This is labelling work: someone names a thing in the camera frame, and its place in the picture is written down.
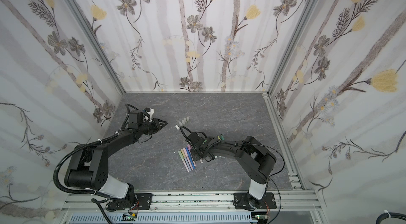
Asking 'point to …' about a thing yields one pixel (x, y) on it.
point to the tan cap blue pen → (186, 160)
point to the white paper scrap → (174, 152)
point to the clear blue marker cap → (183, 122)
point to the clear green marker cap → (187, 119)
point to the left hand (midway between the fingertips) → (164, 118)
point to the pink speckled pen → (201, 161)
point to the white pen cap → (177, 127)
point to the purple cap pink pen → (190, 147)
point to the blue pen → (191, 160)
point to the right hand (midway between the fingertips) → (192, 150)
